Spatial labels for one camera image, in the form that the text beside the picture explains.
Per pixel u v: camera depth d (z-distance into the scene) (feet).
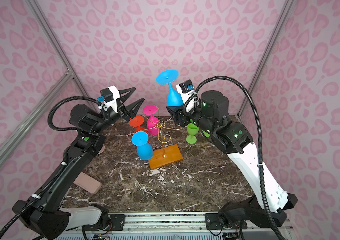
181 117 1.60
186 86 1.41
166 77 1.54
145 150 2.38
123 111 1.68
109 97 1.44
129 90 1.79
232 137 1.21
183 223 2.42
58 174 1.37
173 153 3.16
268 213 1.08
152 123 2.73
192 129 3.02
